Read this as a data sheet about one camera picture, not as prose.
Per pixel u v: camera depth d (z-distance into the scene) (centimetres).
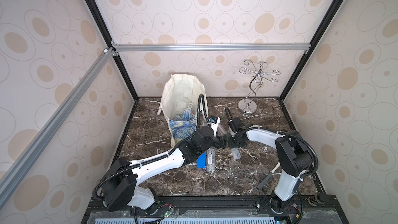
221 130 100
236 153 90
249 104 113
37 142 50
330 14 78
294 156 49
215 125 67
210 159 87
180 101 110
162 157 50
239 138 73
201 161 87
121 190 40
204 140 57
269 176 83
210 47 90
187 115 98
